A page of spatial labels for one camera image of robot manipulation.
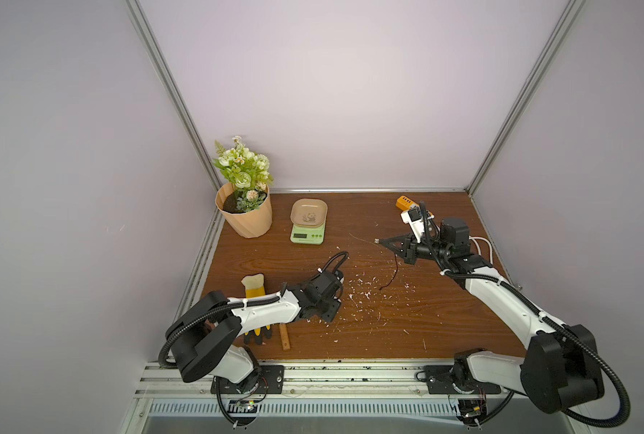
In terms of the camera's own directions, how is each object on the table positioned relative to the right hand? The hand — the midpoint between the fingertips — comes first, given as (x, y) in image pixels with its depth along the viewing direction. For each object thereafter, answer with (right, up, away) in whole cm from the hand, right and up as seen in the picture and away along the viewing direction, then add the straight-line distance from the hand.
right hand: (386, 241), depth 76 cm
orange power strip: (+16, +13, +38) cm, 43 cm away
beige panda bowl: (-25, +9, +34) cm, 43 cm away
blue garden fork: (-30, -30, +3) cm, 42 cm away
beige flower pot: (-44, +5, +20) cm, 49 cm away
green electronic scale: (-25, 0, +28) cm, 37 cm away
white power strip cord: (+41, -1, +28) cm, 49 cm away
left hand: (-14, -22, +11) cm, 28 cm away
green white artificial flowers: (-44, +21, +14) cm, 51 cm away
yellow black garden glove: (-42, -16, +12) cm, 46 cm away
